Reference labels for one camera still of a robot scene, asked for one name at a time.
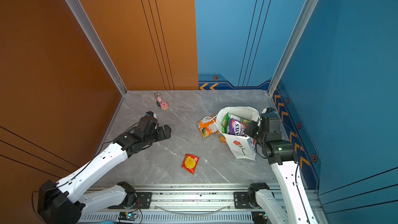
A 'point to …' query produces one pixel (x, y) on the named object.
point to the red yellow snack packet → (189, 163)
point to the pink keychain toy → (163, 105)
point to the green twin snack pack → (226, 119)
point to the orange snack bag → (208, 126)
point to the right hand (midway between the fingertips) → (247, 123)
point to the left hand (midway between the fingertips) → (165, 129)
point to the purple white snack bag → (237, 127)
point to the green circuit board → (127, 216)
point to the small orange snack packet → (223, 139)
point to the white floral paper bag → (243, 147)
